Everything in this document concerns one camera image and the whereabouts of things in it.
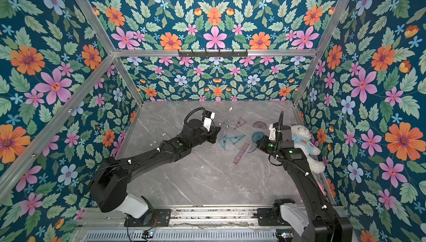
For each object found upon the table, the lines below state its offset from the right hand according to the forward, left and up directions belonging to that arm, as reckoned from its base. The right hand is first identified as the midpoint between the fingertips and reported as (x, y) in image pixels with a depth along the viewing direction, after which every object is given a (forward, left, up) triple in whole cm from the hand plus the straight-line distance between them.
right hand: (260, 138), depth 80 cm
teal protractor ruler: (+13, -2, -18) cm, 23 cm away
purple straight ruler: (+1, +8, -18) cm, 19 cm away
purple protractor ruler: (+22, -4, -18) cm, 29 cm away
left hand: (+4, +19, +4) cm, 19 cm away
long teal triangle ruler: (+10, +12, -18) cm, 24 cm away
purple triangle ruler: (+24, +8, -17) cm, 30 cm away
